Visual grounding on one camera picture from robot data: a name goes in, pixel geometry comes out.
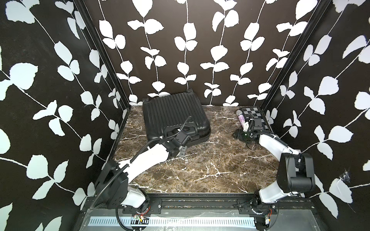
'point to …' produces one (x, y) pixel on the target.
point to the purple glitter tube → (241, 117)
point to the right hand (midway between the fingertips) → (234, 132)
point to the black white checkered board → (257, 113)
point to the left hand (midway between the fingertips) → (180, 146)
